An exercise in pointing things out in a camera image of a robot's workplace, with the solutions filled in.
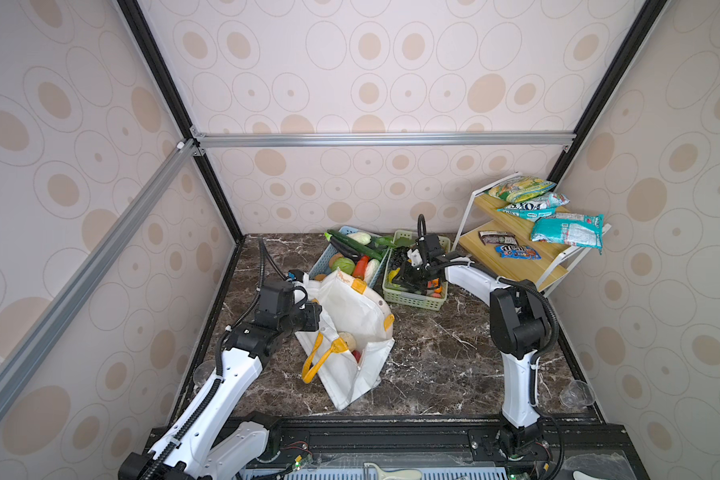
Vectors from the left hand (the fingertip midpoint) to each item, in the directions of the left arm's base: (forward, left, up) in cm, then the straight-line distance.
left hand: (327, 304), depth 77 cm
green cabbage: (+22, -3, -12) cm, 26 cm away
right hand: (+17, -20, -14) cm, 30 cm away
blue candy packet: (+21, -58, -4) cm, 62 cm away
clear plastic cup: (-17, -68, -20) cm, 73 cm away
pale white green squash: (+35, -8, -12) cm, 38 cm away
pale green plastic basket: (+16, -34, -18) cm, 41 cm away
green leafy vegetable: (+35, -21, -15) cm, 43 cm away
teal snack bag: (+12, -59, +16) cm, 62 cm away
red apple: (-13, -8, -1) cm, 15 cm away
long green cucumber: (+31, -7, -13) cm, 35 cm away
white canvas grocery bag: (-3, -7, -15) cm, 16 cm away
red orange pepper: (+21, -8, -12) cm, 25 cm away
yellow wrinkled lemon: (+19, -19, -13) cm, 30 cm away
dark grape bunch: (+28, -21, -14) cm, 38 cm away
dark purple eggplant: (+31, -2, -13) cm, 33 cm away
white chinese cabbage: (+23, -12, -14) cm, 30 cm away
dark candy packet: (+26, -52, -3) cm, 58 cm away
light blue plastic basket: (+26, +5, -16) cm, 31 cm away
